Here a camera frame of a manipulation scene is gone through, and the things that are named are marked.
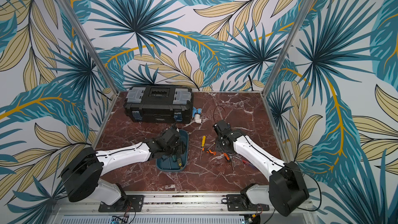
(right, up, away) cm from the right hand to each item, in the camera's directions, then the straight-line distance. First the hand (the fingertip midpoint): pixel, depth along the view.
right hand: (221, 146), depth 85 cm
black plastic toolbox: (-37, +24, +6) cm, 45 cm away
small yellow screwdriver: (-9, +2, +10) cm, 14 cm away
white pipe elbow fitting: (-13, +14, +18) cm, 26 cm away
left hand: (-21, -2, 0) cm, 21 cm away
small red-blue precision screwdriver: (+13, -9, +1) cm, 16 cm away
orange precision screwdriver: (+4, -6, +3) cm, 8 cm away
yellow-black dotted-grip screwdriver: (-23, -8, -1) cm, 24 cm away
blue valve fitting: (-14, +19, +21) cm, 32 cm away
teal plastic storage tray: (-24, -9, 0) cm, 26 cm away
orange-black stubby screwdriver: (-5, -4, +4) cm, 8 cm away
